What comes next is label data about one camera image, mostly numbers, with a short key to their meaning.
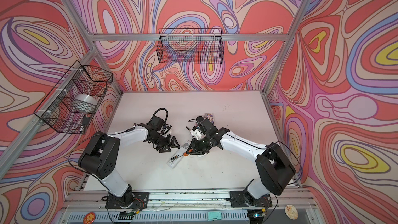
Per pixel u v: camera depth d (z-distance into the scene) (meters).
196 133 0.78
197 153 0.71
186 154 0.79
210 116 1.04
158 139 0.78
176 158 0.85
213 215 0.65
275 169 0.43
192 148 0.75
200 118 0.98
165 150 0.84
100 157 0.47
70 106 0.74
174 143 0.83
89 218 0.69
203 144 0.70
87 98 0.73
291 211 0.70
